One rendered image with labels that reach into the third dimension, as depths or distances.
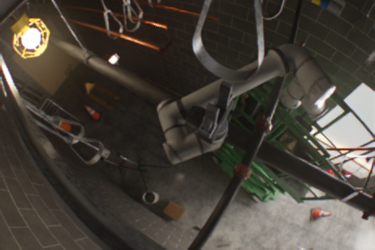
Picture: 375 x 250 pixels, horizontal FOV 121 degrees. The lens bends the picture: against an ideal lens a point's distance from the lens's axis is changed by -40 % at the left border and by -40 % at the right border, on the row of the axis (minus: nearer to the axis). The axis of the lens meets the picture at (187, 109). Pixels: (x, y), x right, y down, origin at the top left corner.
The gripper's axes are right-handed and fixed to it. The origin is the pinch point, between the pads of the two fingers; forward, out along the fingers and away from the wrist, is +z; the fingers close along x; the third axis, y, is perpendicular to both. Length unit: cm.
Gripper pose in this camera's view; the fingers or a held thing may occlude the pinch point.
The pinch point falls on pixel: (219, 100)
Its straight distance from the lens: 40.2
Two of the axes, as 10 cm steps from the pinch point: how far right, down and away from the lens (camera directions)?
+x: -5.2, 7.8, -3.5
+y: 8.5, 4.4, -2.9
